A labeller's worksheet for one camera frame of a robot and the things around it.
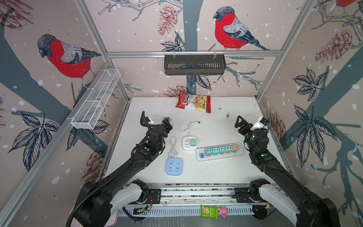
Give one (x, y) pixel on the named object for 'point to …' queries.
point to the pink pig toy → (222, 211)
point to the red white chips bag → (195, 102)
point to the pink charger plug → (235, 148)
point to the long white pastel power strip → (201, 155)
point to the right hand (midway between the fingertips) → (242, 120)
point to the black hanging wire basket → (194, 65)
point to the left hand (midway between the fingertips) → (162, 122)
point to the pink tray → (113, 220)
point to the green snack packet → (209, 211)
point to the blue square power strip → (174, 166)
